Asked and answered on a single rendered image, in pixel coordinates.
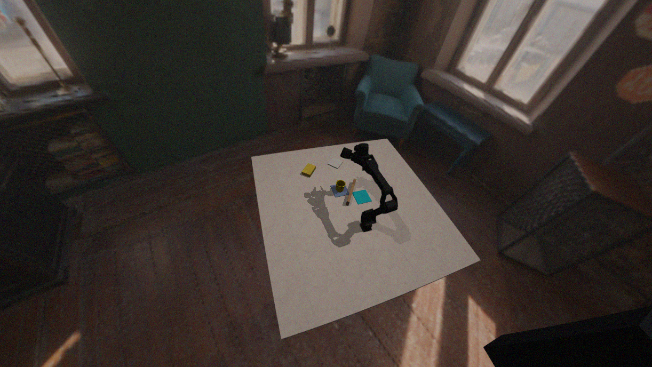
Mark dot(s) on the yellow rectangular block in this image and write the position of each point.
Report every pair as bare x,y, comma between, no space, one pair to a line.
308,170

